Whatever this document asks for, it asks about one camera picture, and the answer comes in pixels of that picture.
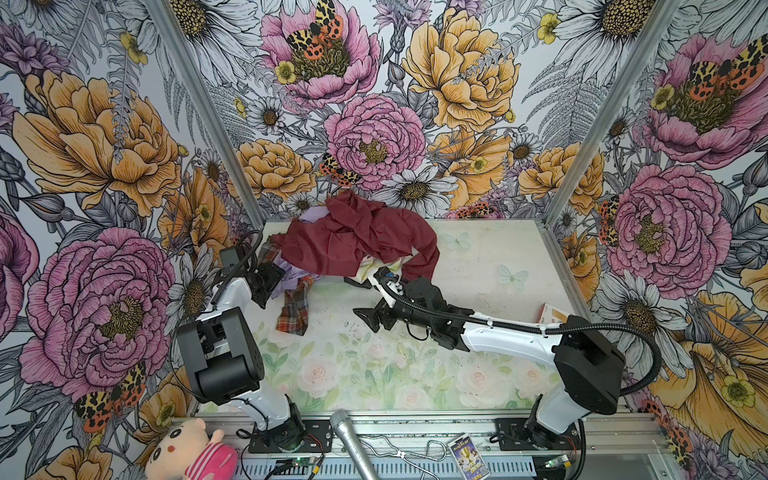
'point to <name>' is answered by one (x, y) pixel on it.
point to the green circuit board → (303, 461)
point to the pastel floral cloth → (369, 265)
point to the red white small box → (551, 314)
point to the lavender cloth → (292, 275)
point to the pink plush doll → (181, 450)
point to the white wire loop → (381, 446)
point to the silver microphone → (341, 420)
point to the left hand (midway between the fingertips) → (281, 285)
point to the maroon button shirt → (338, 236)
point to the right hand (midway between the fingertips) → (367, 306)
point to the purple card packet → (468, 458)
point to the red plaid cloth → (294, 315)
